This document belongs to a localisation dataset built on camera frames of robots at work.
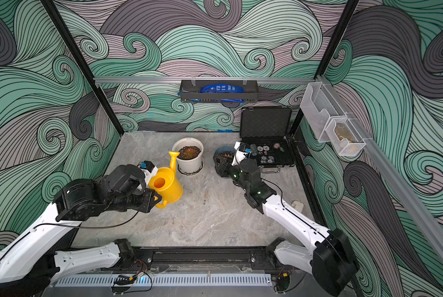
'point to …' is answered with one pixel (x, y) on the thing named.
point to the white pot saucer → (190, 174)
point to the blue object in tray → (221, 88)
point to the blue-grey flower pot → (223, 154)
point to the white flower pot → (189, 159)
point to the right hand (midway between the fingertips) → (219, 156)
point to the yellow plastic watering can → (164, 182)
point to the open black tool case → (265, 129)
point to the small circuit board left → (122, 283)
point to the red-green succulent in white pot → (189, 152)
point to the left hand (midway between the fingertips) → (161, 194)
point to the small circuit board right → (283, 283)
